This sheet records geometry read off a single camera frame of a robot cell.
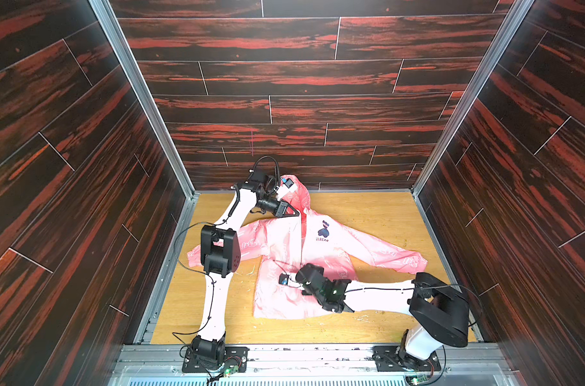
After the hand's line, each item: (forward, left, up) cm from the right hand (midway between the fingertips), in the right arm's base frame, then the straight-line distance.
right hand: (309, 264), depth 87 cm
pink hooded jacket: (-8, +2, +15) cm, 17 cm away
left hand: (+17, +5, +9) cm, 20 cm away
